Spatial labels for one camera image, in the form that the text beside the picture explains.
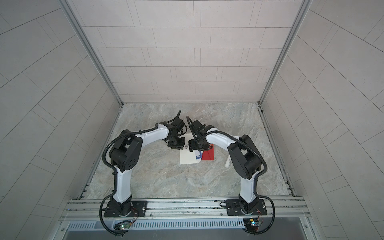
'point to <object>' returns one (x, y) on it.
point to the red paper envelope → (208, 155)
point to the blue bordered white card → (198, 154)
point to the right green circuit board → (252, 224)
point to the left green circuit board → (125, 226)
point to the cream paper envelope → (186, 156)
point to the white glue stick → (228, 163)
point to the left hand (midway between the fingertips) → (187, 146)
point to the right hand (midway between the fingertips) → (193, 149)
